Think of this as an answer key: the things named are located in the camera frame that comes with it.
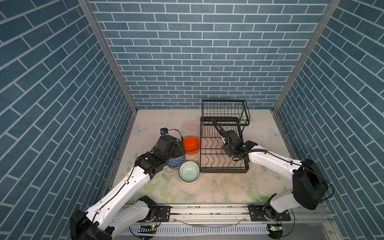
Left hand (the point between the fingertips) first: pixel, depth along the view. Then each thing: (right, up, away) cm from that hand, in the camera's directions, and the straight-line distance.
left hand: (181, 146), depth 77 cm
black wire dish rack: (+32, +18, +35) cm, 51 cm away
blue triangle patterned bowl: (-5, -12, +12) cm, 17 cm away
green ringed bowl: (+4, -15, +6) cm, 17 cm away
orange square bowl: (+4, -3, +23) cm, 23 cm away
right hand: (+29, -1, +12) cm, 31 cm away
